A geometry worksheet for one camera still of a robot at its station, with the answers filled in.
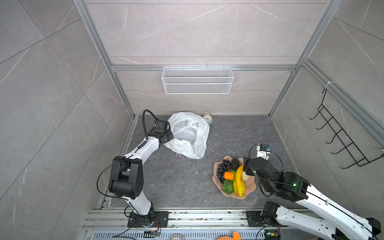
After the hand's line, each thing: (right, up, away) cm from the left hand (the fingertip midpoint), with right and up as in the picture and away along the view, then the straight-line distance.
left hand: (168, 131), depth 93 cm
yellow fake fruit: (+40, -28, -19) cm, 52 cm away
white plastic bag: (+14, -2, +14) cm, 20 cm away
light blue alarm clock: (+28, +9, +20) cm, 35 cm away
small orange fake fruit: (+35, -23, -16) cm, 45 cm away
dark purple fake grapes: (+34, -19, -10) cm, 40 cm away
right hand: (+43, -12, -22) cm, 50 cm away
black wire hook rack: (+84, -10, -34) cm, 91 cm away
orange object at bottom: (+36, -47, -27) cm, 65 cm away
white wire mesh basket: (+18, +35, +7) cm, 40 cm away
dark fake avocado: (+40, -18, -10) cm, 45 cm away
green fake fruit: (+34, -28, -17) cm, 48 cm away
